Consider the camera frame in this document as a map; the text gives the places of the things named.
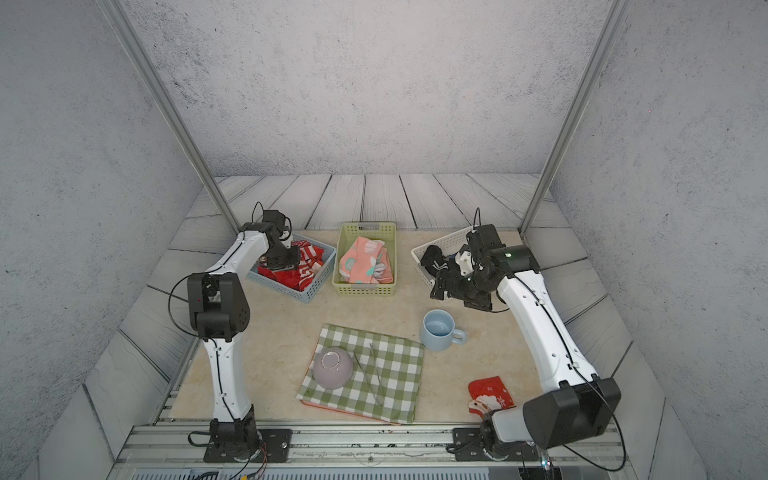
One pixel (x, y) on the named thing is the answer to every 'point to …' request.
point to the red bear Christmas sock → (288, 278)
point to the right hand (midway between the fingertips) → (449, 297)
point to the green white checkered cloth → (385, 380)
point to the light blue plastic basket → (317, 280)
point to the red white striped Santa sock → (311, 261)
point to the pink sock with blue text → (366, 261)
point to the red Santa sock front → (488, 394)
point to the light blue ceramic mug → (439, 332)
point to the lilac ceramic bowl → (332, 368)
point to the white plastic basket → (450, 245)
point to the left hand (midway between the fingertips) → (301, 264)
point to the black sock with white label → (433, 260)
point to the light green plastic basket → (348, 233)
